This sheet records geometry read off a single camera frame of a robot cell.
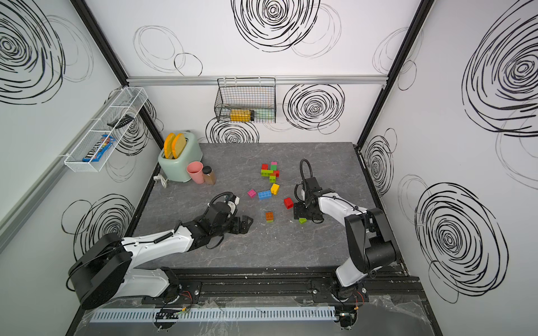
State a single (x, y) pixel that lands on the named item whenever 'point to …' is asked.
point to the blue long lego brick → (264, 194)
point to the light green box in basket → (264, 115)
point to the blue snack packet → (95, 154)
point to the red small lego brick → (277, 173)
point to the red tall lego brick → (288, 203)
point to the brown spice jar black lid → (209, 175)
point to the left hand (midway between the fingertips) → (245, 220)
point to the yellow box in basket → (240, 115)
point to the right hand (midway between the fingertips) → (304, 214)
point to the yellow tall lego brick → (274, 189)
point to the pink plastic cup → (195, 169)
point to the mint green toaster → (175, 169)
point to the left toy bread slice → (168, 142)
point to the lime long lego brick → (266, 172)
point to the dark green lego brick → (274, 167)
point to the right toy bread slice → (178, 143)
